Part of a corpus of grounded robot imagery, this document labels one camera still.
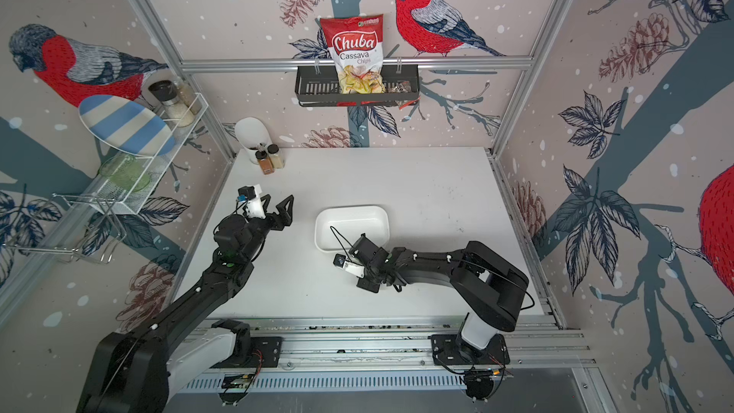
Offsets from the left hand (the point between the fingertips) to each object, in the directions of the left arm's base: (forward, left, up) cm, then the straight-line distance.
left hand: (285, 190), depth 80 cm
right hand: (-14, -22, -22) cm, 35 cm away
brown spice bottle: (+27, +18, -17) cm, 36 cm away
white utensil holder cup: (+36, +23, -9) cm, 44 cm away
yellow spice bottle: (+29, +14, -15) cm, 36 cm away
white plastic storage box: (-14, -17, +3) cm, 22 cm away
